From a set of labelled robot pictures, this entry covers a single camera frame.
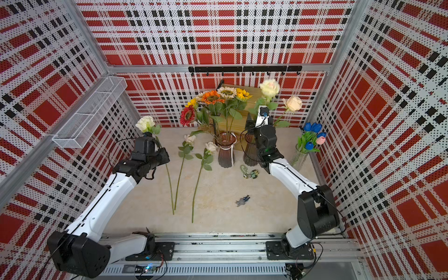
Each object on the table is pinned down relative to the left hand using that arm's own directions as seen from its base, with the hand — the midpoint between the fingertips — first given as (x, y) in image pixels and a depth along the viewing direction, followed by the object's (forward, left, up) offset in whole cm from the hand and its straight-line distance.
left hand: (167, 153), depth 81 cm
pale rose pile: (+10, -14, -21) cm, 28 cm away
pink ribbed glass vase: (+6, -27, -12) cm, 30 cm away
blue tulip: (+8, -69, +8) cm, 70 cm away
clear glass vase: (+3, -64, -8) cm, 65 cm away
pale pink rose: (+21, -1, -22) cm, 30 cm away
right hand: (+14, -43, +13) cm, 47 cm away
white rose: (+11, +9, +9) cm, 17 cm away
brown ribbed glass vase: (+9, -40, -15) cm, 44 cm away
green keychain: (+1, -42, -21) cm, 47 cm away
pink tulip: (+1, -69, +8) cm, 70 cm away
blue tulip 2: (+10, -66, +6) cm, 67 cm away
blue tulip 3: (+5, -71, +8) cm, 71 cm away
